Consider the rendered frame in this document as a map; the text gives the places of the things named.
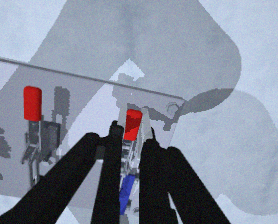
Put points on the blue rectangular plate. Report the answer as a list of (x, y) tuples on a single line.
[(125, 191)]

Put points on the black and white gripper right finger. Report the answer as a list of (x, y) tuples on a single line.
[(193, 202)]

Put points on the grey fixture plate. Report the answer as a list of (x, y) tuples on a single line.
[(81, 105)]

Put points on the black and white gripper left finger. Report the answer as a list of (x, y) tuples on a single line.
[(47, 199)]

